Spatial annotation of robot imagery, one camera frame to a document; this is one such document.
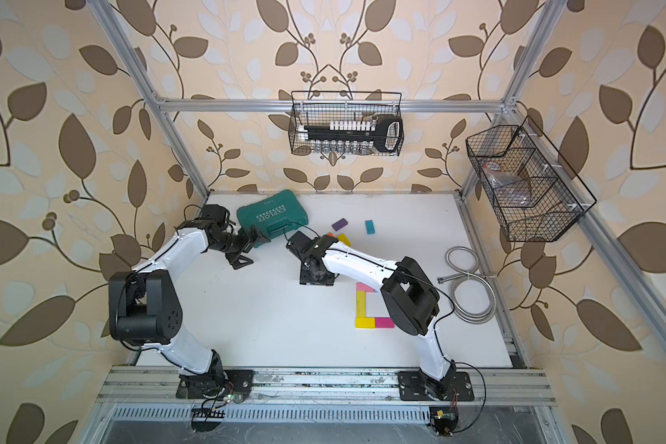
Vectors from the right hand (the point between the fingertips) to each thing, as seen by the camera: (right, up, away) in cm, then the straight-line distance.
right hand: (313, 279), depth 89 cm
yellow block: (+16, -13, -4) cm, 21 cm away
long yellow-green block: (+16, -8, 0) cm, 18 cm away
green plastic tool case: (-17, +21, +19) cm, 33 cm away
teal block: (+21, +16, +21) cm, 34 cm away
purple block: (+8, +18, +22) cm, 29 cm away
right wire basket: (+61, +26, -16) cm, 68 cm away
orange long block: (+5, +14, +17) cm, 22 cm away
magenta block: (+22, -12, -5) cm, 26 cm away
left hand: (-18, +11, 0) cm, 21 cm away
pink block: (+13, +5, -32) cm, 35 cm away
